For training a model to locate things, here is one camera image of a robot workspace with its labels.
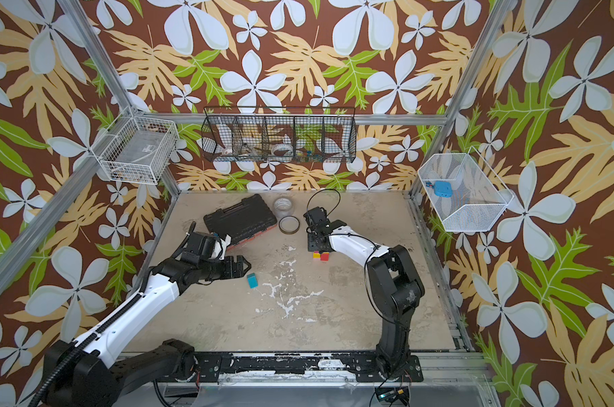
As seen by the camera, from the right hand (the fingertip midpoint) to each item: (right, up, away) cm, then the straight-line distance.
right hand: (317, 242), depth 95 cm
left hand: (-26, -6, -14) cm, 30 cm away
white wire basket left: (-63, +33, -9) cm, 72 cm away
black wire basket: (-16, +42, +2) cm, 45 cm away
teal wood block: (-24, -14, -3) cm, 28 cm away
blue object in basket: (+43, +20, -9) cm, 48 cm away
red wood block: (+3, -6, +1) cm, 7 cm away
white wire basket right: (+50, +16, -17) cm, 55 cm away
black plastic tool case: (-31, +8, +10) cm, 34 cm away
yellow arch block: (0, -5, 0) cm, 5 cm away
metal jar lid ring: (-12, +6, +13) cm, 18 cm away
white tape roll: (-14, +36, +3) cm, 39 cm away
